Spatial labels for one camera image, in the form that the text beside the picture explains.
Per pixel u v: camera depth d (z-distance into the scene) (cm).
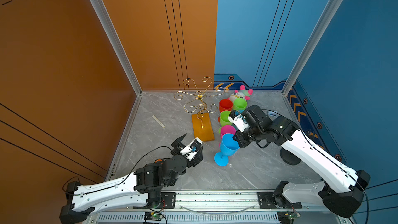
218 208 72
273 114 106
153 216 71
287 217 70
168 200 74
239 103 96
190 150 54
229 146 63
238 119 62
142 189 47
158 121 102
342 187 38
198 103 81
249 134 57
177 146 59
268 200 72
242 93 112
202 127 99
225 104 92
